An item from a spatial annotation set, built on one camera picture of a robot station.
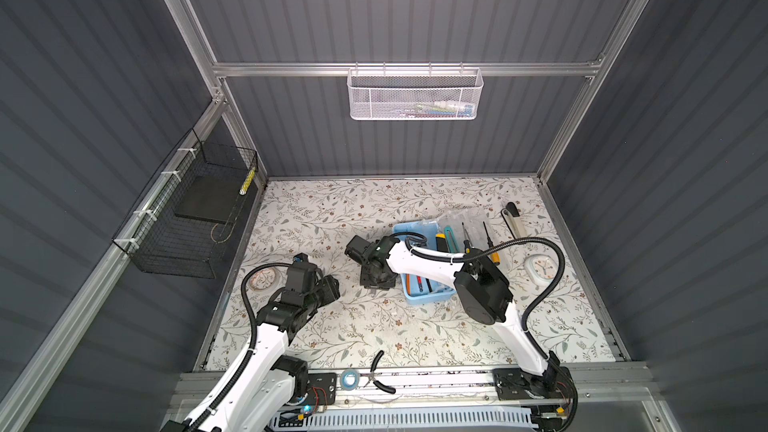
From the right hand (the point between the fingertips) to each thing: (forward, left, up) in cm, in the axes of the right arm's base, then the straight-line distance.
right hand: (371, 287), depth 92 cm
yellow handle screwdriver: (+4, -36, +12) cm, 38 cm away
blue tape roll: (-25, +4, +1) cm, 26 cm away
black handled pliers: (-26, -2, +1) cm, 26 cm away
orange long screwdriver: (+1, -11, 0) cm, 11 cm away
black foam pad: (+13, +42, +28) cm, 53 cm away
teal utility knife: (+15, -24, +9) cm, 30 cm away
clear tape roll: (+2, +34, +1) cm, 34 cm away
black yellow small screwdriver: (+9, -29, +11) cm, 32 cm away
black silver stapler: (+28, -49, +4) cm, 56 cm away
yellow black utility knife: (+11, -22, +8) cm, 26 cm away
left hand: (-3, +11, +9) cm, 14 cm away
